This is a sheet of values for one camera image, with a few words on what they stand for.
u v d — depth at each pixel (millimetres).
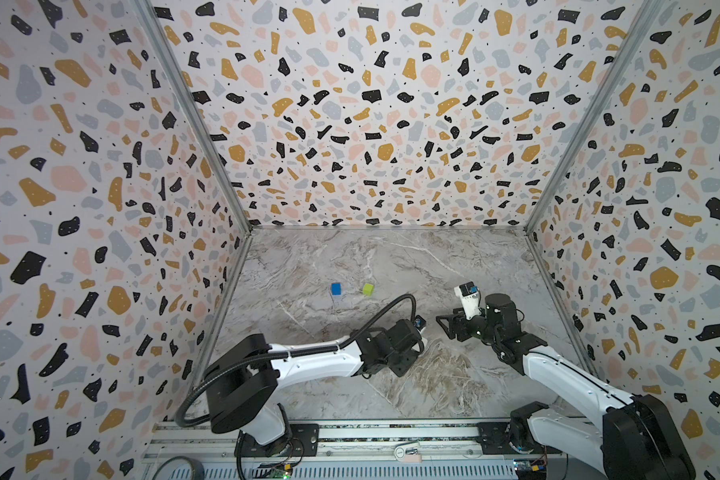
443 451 733
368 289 1008
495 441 733
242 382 425
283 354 461
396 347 618
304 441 748
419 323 732
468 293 752
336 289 1014
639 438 461
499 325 661
